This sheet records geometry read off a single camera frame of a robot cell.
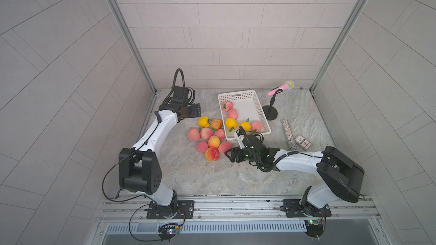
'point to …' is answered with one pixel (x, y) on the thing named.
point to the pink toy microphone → (288, 85)
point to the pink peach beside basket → (220, 134)
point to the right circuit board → (314, 228)
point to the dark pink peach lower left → (202, 146)
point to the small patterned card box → (304, 143)
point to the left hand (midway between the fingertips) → (196, 108)
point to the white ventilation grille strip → (292, 227)
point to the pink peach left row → (193, 134)
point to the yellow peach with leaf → (246, 125)
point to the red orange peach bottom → (212, 153)
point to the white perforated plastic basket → (248, 106)
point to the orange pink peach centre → (214, 141)
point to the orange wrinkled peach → (216, 123)
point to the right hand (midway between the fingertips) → (229, 153)
